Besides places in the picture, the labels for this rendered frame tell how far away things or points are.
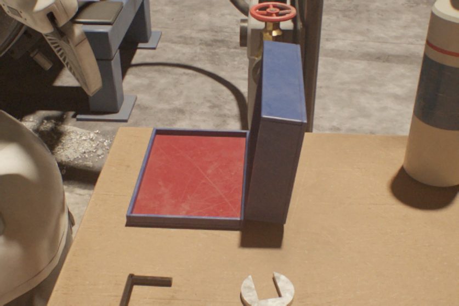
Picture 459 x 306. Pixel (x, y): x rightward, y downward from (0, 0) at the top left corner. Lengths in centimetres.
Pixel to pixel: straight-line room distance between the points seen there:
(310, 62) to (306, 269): 48
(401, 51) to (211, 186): 160
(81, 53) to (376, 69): 137
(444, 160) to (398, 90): 127
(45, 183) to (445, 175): 54
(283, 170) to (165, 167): 16
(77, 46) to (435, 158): 42
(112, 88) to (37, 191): 83
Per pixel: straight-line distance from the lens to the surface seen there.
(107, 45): 164
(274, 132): 52
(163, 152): 69
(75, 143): 163
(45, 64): 147
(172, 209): 60
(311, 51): 96
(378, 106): 181
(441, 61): 60
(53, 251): 89
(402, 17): 247
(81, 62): 78
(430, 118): 63
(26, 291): 88
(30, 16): 73
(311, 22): 94
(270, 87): 56
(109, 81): 169
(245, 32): 108
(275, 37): 99
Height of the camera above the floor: 85
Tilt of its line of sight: 33 degrees down
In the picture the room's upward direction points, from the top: straight up
